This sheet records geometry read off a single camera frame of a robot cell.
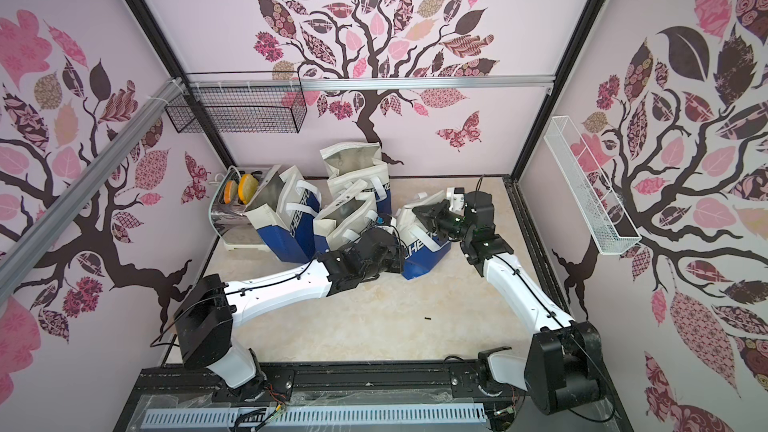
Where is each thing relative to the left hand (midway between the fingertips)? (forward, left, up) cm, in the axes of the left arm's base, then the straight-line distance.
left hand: (405, 259), depth 80 cm
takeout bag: (+31, +18, +8) cm, 37 cm away
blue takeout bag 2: (+6, +16, +11) cm, 21 cm away
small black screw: (-11, -7, -16) cm, 20 cm away
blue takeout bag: (+10, +33, +9) cm, 36 cm away
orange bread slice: (+22, +54, +5) cm, 58 cm away
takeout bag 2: (+4, -4, +3) cm, 6 cm away
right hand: (+8, -2, +11) cm, 14 cm away
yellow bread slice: (+24, +49, +4) cm, 55 cm away
